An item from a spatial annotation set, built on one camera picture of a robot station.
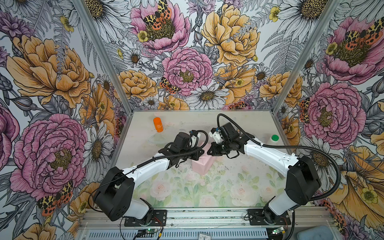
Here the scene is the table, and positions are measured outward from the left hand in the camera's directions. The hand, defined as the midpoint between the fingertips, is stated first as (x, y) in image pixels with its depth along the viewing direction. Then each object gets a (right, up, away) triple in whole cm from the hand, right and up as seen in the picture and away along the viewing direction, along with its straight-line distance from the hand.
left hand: (202, 155), depth 83 cm
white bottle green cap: (+45, +9, +11) cm, 47 cm away
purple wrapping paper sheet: (+1, -3, -3) cm, 5 cm away
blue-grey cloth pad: (+52, -32, -15) cm, 63 cm away
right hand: (+4, 0, -2) cm, 4 cm away
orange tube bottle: (-29, +17, +22) cm, 40 cm away
